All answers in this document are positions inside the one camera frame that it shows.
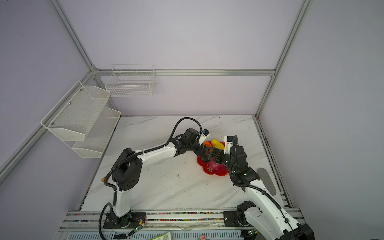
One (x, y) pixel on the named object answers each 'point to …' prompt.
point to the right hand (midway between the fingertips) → (210, 149)
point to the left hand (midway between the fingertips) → (204, 146)
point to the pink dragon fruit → (214, 167)
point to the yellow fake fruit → (217, 144)
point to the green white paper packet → (167, 236)
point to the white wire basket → (131, 80)
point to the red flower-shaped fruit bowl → (204, 165)
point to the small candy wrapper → (102, 179)
